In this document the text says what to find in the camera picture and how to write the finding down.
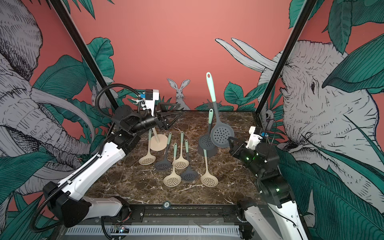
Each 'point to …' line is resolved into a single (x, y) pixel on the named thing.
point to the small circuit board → (119, 229)
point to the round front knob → (166, 205)
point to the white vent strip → (158, 230)
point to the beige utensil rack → (159, 146)
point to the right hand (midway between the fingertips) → (226, 135)
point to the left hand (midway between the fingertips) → (180, 109)
